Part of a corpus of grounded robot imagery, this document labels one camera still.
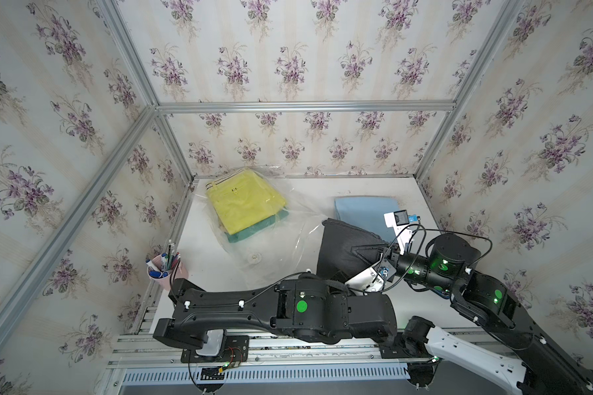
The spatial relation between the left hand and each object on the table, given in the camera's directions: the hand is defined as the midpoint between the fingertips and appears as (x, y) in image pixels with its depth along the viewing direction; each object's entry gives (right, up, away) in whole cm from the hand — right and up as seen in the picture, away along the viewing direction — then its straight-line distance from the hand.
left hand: (363, 289), depth 55 cm
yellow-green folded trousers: (-38, +20, +44) cm, 62 cm away
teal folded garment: (-31, +10, +39) cm, 50 cm away
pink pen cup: (-61, -3, +26) cm, 67 cm away
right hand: (-1, +9, -1) cm, 9 cm away
